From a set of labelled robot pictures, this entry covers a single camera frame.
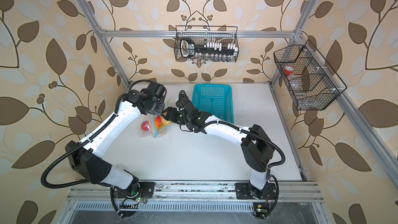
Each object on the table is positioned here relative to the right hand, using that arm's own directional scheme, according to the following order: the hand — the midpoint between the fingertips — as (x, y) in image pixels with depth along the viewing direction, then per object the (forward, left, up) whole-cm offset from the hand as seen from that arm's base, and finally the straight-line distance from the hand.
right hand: (164, 116), depth 78 cm
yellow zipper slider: (-1, -5, +14) cm, 15 cm away
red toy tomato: (+4, +15, -16) cm, 22 cm away
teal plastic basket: (+28, -29, -21) cm, 45 cm away
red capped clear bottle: (+18, -66, +13) cm, 69 cm away
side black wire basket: (+7, -72, +12) cm, 74 cm away
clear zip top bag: (+3, +10, -15) cm, 18 cm away
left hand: (+4, +4, +2) cm, 6 cm away
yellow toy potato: (-4, -1, 0) cm, 4 cm away
